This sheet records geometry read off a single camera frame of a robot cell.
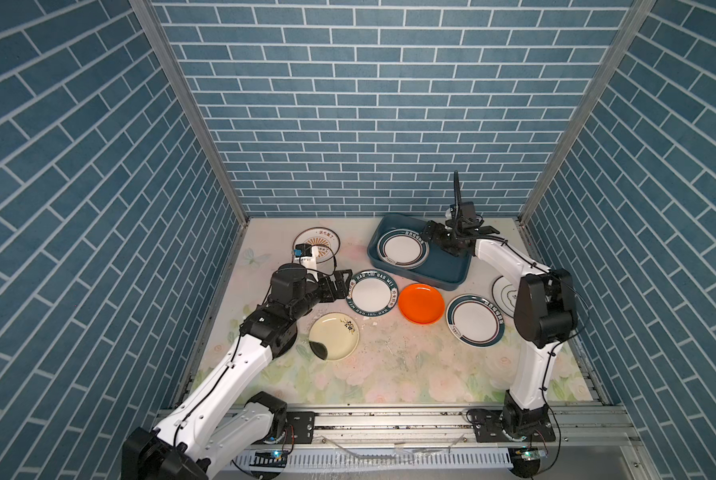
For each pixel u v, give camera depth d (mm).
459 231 757
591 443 749
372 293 997
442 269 1027
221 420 450
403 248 1094
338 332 889
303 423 738
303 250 658
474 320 912
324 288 667
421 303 963
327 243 1123
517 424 654
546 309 527
